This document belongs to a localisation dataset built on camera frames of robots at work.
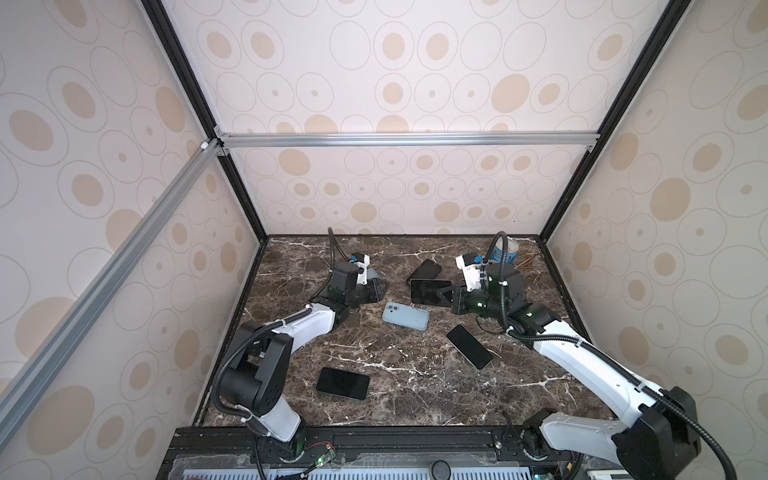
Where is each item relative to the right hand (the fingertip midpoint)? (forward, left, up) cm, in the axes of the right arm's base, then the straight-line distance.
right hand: (440, 292), depth 77 cm
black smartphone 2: (-5, -11, -22) cm, 25 cm away
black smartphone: (+9, +3, -12) cm, 15 cm away
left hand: (+9, +12, -6) cm, 16 cm away
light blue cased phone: (+5, +8, -22) cm, 23 cm away
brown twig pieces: (+29, -38, -23) cm, 53 cm away
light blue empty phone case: (+24, +20, -22) cm, 38 cm away
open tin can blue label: (+25, -29, -12) cm, 40 cm away
